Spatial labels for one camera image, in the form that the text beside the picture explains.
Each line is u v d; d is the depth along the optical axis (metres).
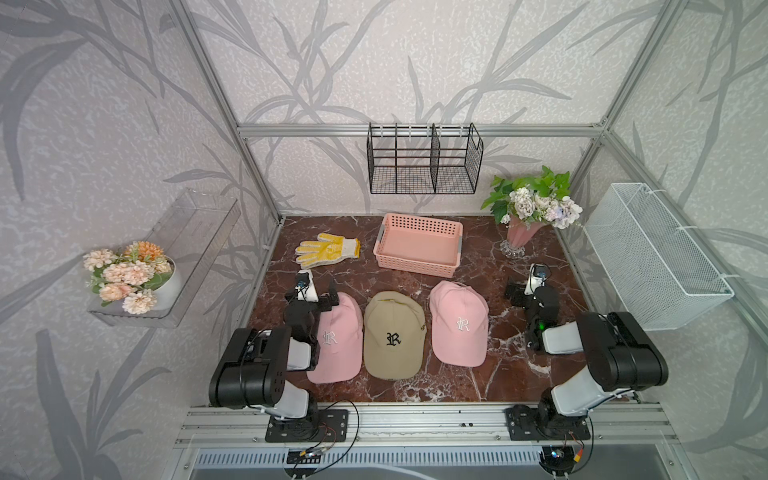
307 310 0.69
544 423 0.67
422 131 0.94
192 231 0.74
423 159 1.05
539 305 0.71
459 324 0.84
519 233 0.97
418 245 1.12
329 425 0.73
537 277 0.80
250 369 0.45
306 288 0.75
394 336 0.82
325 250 1.08
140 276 0.51
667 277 0.59
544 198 0.86
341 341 0.83
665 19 0.71
